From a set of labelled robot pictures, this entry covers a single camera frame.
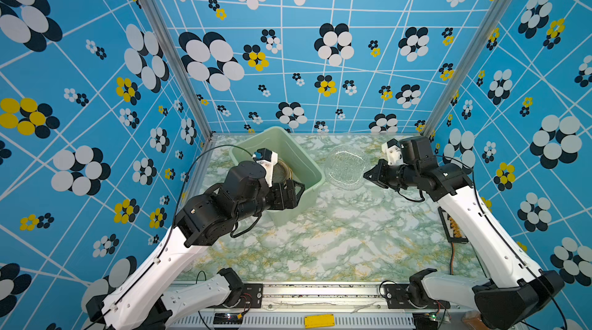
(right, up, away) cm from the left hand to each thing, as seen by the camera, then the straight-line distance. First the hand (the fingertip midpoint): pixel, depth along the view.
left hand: (298, 185), depth 60 cm
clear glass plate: (-8, +1, +39) cm, 40 cm away
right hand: (+21, +2, +12) cm, 24 cm away
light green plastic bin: (-10, +13, +40) cm, 43 cm away
